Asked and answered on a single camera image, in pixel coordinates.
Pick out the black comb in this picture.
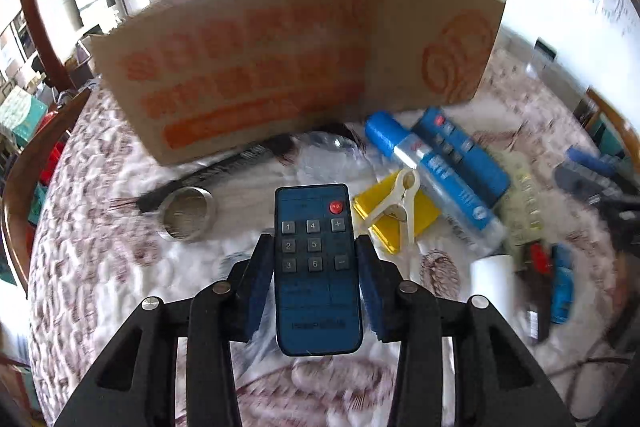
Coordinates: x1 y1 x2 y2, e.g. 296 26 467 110
110 132 296 215

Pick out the white paper roll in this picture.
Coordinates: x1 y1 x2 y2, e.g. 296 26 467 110
469 254 516 323

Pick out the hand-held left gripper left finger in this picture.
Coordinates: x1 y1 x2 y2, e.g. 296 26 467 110
52 234 276 427

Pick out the wooden chair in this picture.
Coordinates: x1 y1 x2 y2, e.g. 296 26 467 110
585 87 640 162
2 87 93 298

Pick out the clear plastic bag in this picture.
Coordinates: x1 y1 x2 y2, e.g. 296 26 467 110
295 129 371 168

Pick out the printed cardboard box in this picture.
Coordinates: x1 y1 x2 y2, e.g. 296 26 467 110
87 0 507 166

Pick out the wooden door frame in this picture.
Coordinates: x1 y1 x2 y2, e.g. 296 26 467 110
0 0 68 92

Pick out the blue capped spray bottle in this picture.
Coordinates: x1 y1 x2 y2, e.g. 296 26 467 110
364 111 507 258

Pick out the round metal tin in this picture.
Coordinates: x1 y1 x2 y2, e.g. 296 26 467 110
159 187 220 243

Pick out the dark tube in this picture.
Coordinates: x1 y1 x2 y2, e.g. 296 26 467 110
520 274 553 343

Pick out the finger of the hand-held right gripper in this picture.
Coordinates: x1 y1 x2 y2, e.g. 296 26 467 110
554 146 626 204

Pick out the teal box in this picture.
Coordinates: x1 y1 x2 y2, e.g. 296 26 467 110
0 87 48 148

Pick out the blue printed box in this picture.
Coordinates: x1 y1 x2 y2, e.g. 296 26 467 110
411 107 512 210

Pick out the green and yellow packet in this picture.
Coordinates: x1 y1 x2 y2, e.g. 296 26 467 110
495 152 546 258

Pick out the blue remote control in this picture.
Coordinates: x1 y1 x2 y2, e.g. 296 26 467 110
274 183 363 357

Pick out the red lighter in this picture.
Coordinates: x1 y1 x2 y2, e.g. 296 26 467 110
529 243 553 275

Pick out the white clothespin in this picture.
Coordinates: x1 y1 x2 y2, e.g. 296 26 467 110
361 168 423 245

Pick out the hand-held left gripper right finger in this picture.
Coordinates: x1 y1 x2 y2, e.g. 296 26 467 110
354 234 576 427

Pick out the blue plastic tool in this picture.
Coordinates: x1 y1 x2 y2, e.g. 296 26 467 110
550 244 576 325

